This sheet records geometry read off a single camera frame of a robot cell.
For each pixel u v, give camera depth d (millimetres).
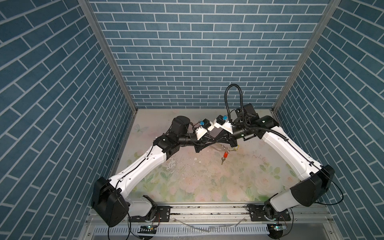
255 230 770
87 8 706
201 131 599
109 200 384
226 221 721
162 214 741
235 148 987
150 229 721
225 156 946
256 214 737
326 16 738
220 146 728
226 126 611
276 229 717
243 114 586
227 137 629
